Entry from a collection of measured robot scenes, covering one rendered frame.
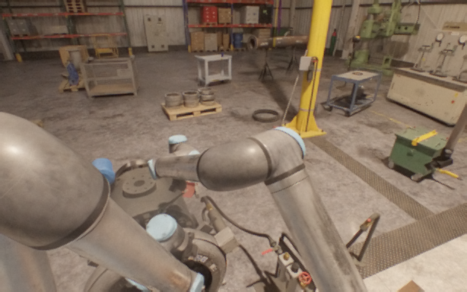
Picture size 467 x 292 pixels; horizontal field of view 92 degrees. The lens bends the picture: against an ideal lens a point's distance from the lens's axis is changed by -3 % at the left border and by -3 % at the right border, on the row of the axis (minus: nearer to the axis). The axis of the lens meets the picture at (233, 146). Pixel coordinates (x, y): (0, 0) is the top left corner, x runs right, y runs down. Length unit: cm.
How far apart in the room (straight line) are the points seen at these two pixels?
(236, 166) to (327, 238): 27
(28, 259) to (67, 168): 22
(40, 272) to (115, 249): 15
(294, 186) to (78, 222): 44
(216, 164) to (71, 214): 32
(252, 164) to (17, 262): 43
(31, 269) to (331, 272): 58
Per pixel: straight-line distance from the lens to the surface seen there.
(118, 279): 129
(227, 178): 53
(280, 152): 57
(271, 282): 222
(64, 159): 32
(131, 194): 163
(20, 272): 50
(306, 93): 434
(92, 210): 33
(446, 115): 639
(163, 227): 81
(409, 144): 380
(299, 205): 59
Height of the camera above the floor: 190
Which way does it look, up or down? 29 degrees down
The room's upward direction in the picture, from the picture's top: straight up
